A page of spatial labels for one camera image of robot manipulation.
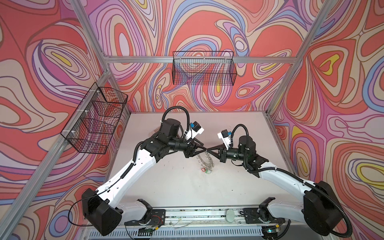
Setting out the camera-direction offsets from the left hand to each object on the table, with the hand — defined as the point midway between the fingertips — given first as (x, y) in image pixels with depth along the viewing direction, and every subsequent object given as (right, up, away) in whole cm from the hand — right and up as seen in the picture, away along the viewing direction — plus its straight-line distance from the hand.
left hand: (205, 147), depth 67 cm
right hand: (+3, -5, +8) cm, 10 cm away
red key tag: (0, -16, +19) cm, 25 cm away
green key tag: (+2, -16, +16) cm, 22 cm away
